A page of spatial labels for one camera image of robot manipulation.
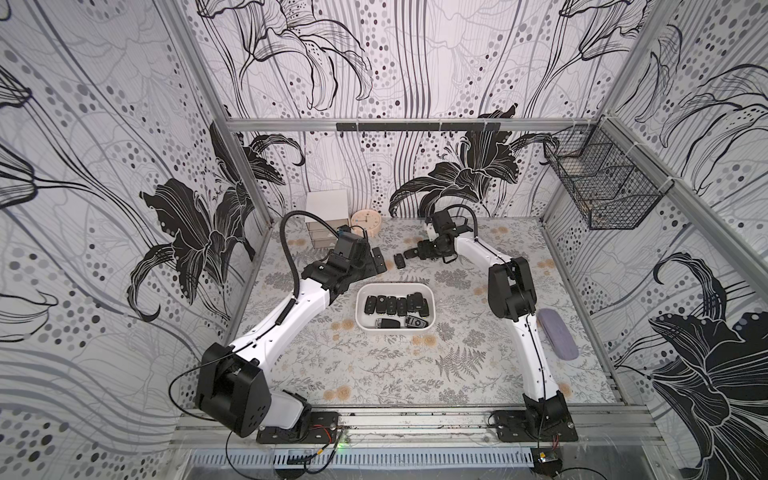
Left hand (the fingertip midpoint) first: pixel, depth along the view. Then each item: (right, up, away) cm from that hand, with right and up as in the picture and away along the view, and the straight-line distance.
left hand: (371, 267), depth 83 cm
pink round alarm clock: (-5, +17, +33) cm, 37 cm away
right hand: (+21, +6, +28) cm, 35 cm away
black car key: (+2, -13, +11) cm, 17 cm away
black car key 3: (+16, -14, +9) cm, 23 cm away
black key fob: (+4, -18, +8) cm, 20 cm away
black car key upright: (+8, +1, +22) cm, 23 cm away
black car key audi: (+13, -12, +11) cm, 21 cm away
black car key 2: (+9, -13, +10) cm, 18 cm away
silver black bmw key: (+13, -17, +6) cm, 22 cm away
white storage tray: (-2, -18, +7) cm, 19 cm away
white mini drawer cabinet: (-17, +20, +23) cm, 35 cm away
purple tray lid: (+55, -22, +1) cm, 59 cm away
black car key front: (+6, -12, +10) cm, 17 cm away
